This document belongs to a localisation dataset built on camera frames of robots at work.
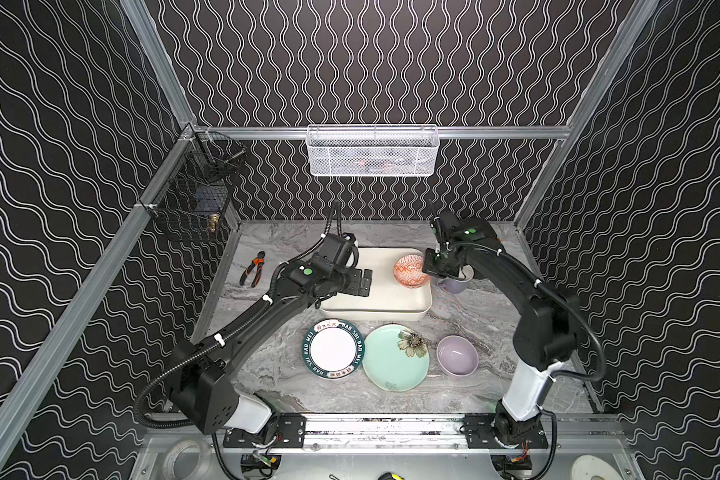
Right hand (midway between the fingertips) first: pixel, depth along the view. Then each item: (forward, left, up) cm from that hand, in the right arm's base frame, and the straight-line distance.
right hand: (429, 271), depth 91 cm
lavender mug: (+2, -10, -11) cm, 15 cm away
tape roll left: (-48, +63, -12) cm, 80 cm away
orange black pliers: (+11, +58, -9) cm, 60 cm away
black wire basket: (+17, +73, +16) cm, 76 cm away
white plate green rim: (-21, +29, -9) cm, 37 cm away
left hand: (-8, +22, +9) cm, 25 cm away
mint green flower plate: (-22, +11, -12) cm, 27 cm away
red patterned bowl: (+2, +6, -3) cm, 7 cm away
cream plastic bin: (-4, +12, -11) cm, 17 cm away
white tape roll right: (-46, -34, -15) cm, 59 cm away
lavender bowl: (-22, -7, -10) cm, 25 cm away
